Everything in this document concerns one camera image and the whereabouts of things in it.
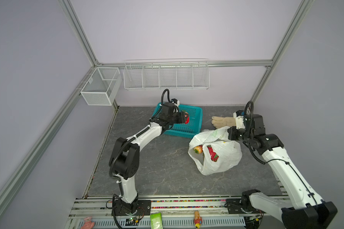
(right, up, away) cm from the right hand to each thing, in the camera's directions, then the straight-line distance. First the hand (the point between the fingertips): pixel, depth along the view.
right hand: (229, 130), depth 76 cm
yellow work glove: (+5, +4, +35) cm, 36 cm away
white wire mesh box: (-83, +30, +26) cm, 92 cm away
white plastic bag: (-2, -10, -7) cm, 12 cm away
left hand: (-23, +8, +12) cm, 27 cm away
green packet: (-38, -43, -8) cm, 59 cm away
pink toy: (-71, -44, -9) cm, 84 cm away
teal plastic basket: (-19, -2, +29) cm, 34 cm away
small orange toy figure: (-18, -43, -8) cm, 47 cm away
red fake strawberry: (-22, +5, +12) cm, 26 cm away
